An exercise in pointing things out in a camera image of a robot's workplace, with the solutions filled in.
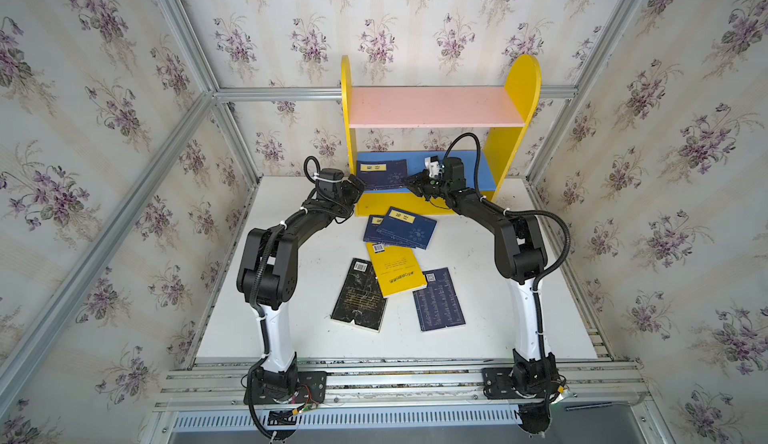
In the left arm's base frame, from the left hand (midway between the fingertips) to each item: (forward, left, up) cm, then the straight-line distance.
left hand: (362, 186), depth 97 cm
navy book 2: (-9, -17, -12) cm, 22 cm away
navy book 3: (-12, -4, -12) cm, 17 cm away
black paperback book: (-33, -1, -13) cm, 36 cm away
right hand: (+1, -12, +1) cm, 12 cm away
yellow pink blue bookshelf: (+25, -10, +4) cm, 28 cm away
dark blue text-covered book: (-34, -23, -14) cm, 44 cm away
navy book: (+6, -8, 0) cm, 10 cm away
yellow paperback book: (-23, -12, -13) cm, 29 cm away
